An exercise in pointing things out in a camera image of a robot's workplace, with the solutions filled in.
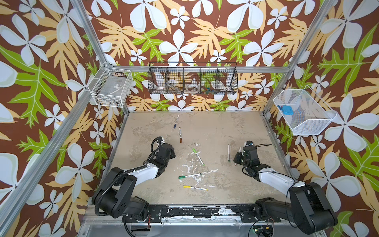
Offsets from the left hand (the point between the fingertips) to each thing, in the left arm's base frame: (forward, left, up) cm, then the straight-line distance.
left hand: (169, 146), depth 92 cm
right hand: (-4, -42, -2) cm, 42 cm away
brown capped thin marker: (+10, -7, -7) cm, 14 cm away
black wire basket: (+39, -15, +24) cm, 48 cm away
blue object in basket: (+13, -71, +20) cm, 75 cm away
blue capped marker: (+27, -3, -7) cm, 28 cm away
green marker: (-17, -10, -6) cm, 21 cm away
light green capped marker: (-4, -19, -6) cm, 20 cm away
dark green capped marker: (-2, -39, -6) cm, 39 cm away
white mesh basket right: (+9, -78, +22) cm, 82 cm away
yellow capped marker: (-24, -16, -6) cm, 29 cm away
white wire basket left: (+25, +35, +26) cm, 51 cm away
